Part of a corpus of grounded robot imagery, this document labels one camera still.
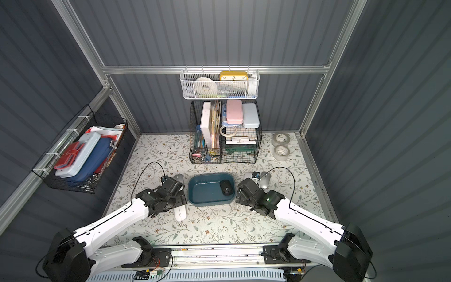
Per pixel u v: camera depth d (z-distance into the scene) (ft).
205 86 2.78
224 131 3.10
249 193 1.97
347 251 1.31
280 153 3.60
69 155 2.05
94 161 2.19
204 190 3.08
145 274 2.36
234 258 2.43
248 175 3.26
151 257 2.32
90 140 2.28
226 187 3.01
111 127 2.71
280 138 3.79
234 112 3.16
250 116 3.17
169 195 2.11
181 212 2.76
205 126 2.95
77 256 1.27
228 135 3.00
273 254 2.41
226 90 3.07
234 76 2.84
